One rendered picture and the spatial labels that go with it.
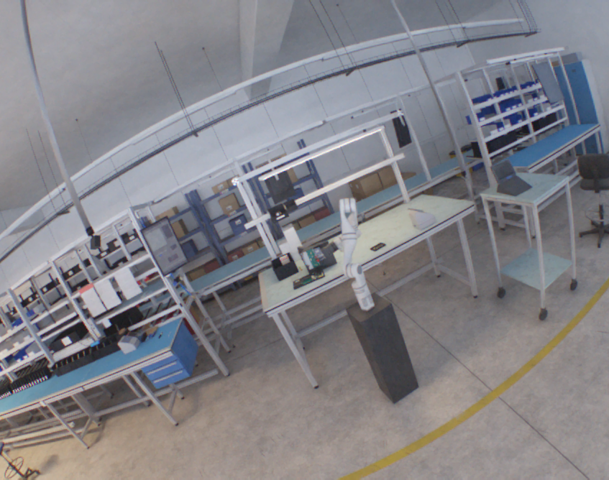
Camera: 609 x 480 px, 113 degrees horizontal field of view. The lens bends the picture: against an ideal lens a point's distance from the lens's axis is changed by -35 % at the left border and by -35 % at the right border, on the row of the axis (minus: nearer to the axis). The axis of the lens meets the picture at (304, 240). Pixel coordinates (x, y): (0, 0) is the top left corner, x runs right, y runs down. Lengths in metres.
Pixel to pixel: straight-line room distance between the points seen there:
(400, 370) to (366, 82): 6.14
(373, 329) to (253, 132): 5.19
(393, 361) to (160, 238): 2.23
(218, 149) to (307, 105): 2.07
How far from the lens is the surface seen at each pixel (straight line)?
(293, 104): 6.66
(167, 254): 2.99
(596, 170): 3.62
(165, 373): 3.09
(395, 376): 2.33
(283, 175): 4.16
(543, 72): 4.76
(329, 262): 2.52
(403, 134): 4.76
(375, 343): 2.07
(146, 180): 6.77
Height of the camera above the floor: 1.91
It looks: 15 degrees down
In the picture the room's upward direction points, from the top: 24 degrees counter-clockwise
